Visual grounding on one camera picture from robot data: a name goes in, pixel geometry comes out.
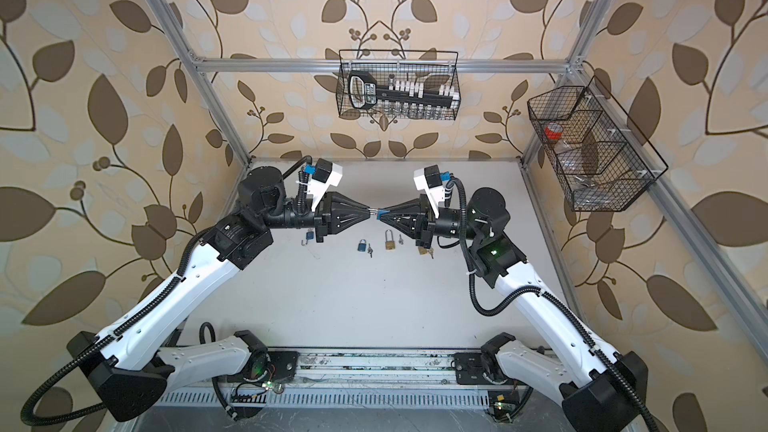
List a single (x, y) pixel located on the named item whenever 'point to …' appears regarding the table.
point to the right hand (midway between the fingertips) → (384, 219)
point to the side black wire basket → (601, 156)
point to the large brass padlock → (389, 245)
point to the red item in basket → (553, 130)
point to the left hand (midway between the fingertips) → (368, 213)
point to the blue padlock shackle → (362, 246)
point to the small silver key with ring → (400, 240)
